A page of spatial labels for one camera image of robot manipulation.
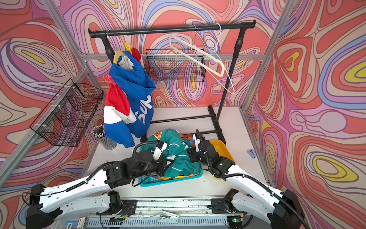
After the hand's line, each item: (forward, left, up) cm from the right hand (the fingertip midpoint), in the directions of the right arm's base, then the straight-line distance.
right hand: (190, 153), depth 79 cm
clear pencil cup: (+12, +54, +6) cm, 55 cm away
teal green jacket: (-10, +5, +5) cm, 12 cm away
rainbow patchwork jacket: (+10, -1, 0) cm, 10 cm away
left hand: (-9, +8, +8) cm, 15 cm away
